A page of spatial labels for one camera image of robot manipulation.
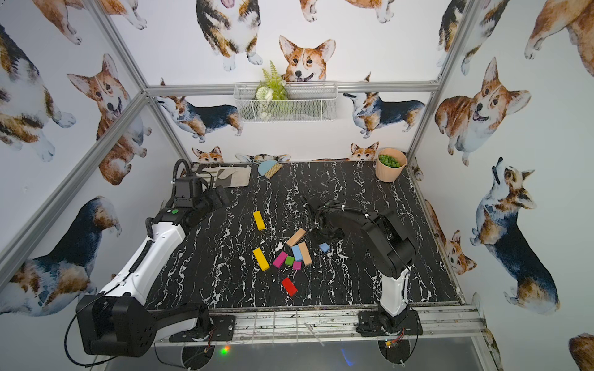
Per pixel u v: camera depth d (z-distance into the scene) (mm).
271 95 818
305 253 896
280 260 875
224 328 733
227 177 1177
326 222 694
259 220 981
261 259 882
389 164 1062
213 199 736
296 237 935
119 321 395
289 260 874
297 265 861
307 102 924
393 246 520
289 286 818
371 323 735
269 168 1197
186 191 607
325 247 902
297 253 901
